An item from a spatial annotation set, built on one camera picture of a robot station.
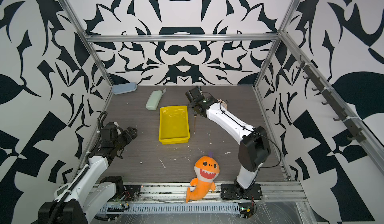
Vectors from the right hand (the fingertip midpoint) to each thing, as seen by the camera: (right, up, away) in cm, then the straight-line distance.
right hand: (193, 106), depth 85 cm
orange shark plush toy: (+6, -30, -11) cm, 33 cm away
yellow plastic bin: (-13, -12, +15) cm, 23 cm away
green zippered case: (-28, +4, +24) cm, 37 cm away
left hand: (-35, -14, 0) cm, 37 cm away
